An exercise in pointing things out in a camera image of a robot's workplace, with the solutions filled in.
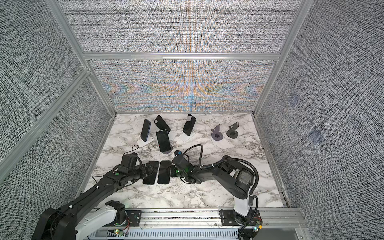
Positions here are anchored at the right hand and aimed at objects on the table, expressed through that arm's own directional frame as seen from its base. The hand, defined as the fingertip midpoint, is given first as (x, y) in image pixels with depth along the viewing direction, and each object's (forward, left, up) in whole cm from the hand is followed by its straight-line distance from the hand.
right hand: (166, 171), depth 88 cm
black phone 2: (-5, +8, +1) cm, 10 cm away
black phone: (-1, +1, -1) cm, 2 cm away
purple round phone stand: (+26, -32, +1) cm, 41 cm away
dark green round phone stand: (+28, -44, -1) cm, 53 cm away
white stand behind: (+26, -1, +1) cm, 26 cm away
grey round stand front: (+12, 0, +1) cm, 12 cm away
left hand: (-1, +9, +2) cm, 9 cm away
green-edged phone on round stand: (+14, +2, +11) cm, 18 cm away
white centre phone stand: (+24, -10, +1) cm, 26 cm away
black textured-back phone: (+28, +5, +10) cm, 30 cm away
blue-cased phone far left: (+23, +14, +11) cm, 29 cm away
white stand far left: (+19, +18, +1) cm, 27 cm away
